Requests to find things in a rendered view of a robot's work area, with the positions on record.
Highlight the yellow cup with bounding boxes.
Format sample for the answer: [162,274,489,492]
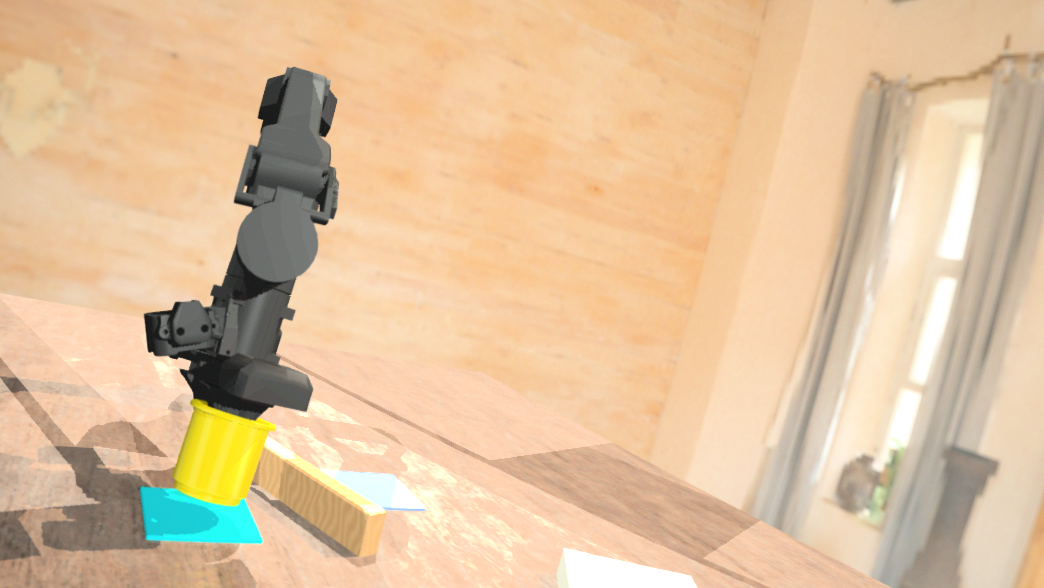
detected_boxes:
[172,399,276,505]

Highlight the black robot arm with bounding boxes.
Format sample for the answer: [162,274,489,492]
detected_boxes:
[143,66,339,357]

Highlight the light wooden beam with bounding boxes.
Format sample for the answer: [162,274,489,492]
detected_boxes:
[252,436,386,557]

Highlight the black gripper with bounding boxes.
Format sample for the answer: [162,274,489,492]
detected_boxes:
[168,275,314,422]

